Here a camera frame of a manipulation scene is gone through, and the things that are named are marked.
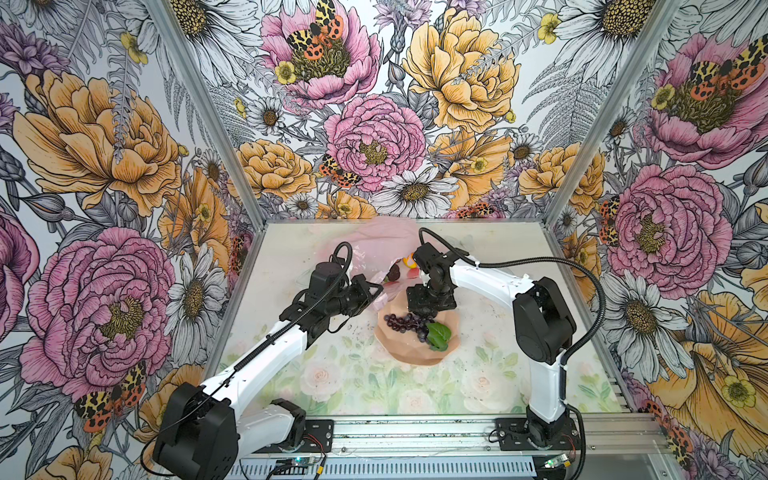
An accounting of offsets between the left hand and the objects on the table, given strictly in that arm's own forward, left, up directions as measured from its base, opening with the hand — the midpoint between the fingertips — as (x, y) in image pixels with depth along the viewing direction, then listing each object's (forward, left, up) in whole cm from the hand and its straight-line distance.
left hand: (383, 294), depth 79 cm
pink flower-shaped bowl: (-7, -7, -16) cm, 19 cm away
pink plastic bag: (+15, 0, +1) cm, 15 cm away
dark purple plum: (+17, -3, -14) cm, 23 cm away
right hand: (+1, -12, -13) cm, 18 cm away
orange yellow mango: (+10, -7, +1) cm, 13 cm away
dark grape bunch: (-1, -8, -14) cm, 16 cm away
